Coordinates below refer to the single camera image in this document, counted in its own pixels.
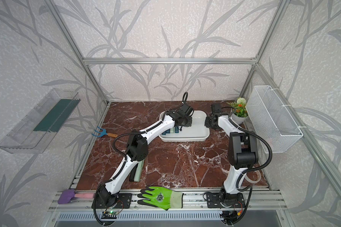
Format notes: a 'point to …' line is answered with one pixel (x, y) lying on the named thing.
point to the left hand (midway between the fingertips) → (189, 122)
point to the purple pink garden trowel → (67, 194)
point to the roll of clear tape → (252, 181)
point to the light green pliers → (139, 170)
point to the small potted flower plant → (240, 115)
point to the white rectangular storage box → (197, 132)
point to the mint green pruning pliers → (172, 130)
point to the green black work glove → (161, 197)
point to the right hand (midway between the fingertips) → (208, 123)
